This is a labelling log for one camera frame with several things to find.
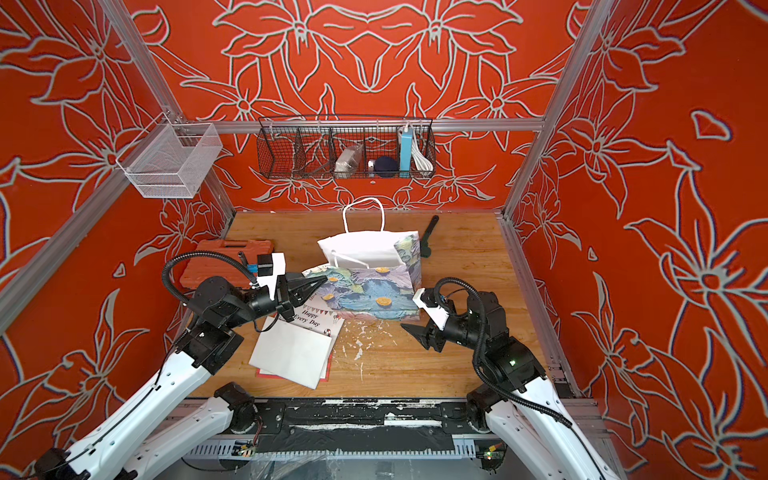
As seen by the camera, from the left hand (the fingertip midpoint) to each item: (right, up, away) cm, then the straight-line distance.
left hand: (323, 277), depth 59 cm
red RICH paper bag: (-20, -29, +21) cm, 41 cm away
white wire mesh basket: (-55, +32, +33) cm, 71 cm away
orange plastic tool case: (-50, -2, +40) cm, 65 cm away
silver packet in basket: (+2, +32, +33) cm, 46 cm away
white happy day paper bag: (-12, -24, +24) cm, 36 cm away
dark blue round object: (+13, +32, +38) cm, 51 cm away
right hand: (+18, -10, +9) cm, 22 cm away
